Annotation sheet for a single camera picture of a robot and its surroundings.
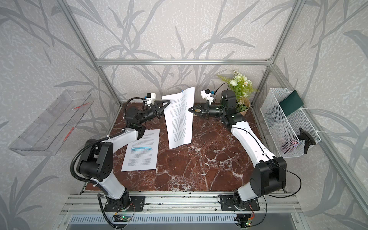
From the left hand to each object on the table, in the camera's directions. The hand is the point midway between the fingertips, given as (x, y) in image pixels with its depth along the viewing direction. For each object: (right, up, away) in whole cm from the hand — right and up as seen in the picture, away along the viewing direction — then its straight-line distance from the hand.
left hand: (170, 107), depth 75 cm
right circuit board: (+39, -58, -5) cm, 70 cm away
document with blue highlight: (-21, -29, +17) cm, 40 cm away
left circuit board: (-21, -55, -5) cm, 59 cm away
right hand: (+10, -2, -7) cm, 13 cm away
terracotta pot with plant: (+43, +13, +15) cm, 47 cm away
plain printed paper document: (+4, -6, +1) cm, 8 cm away
